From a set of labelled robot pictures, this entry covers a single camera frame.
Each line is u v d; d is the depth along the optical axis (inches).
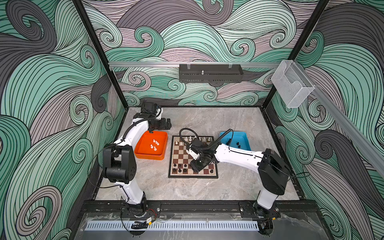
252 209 28.6
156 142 38.4
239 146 38.2
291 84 31.3
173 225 27.4
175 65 37.3
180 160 35.3
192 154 27.7
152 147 37.4
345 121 23.3
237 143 38.5
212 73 37.9
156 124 29.9
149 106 28.7
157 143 38.4
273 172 17.6
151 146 37.4
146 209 28.5
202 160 27.3
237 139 39.9
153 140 38.5
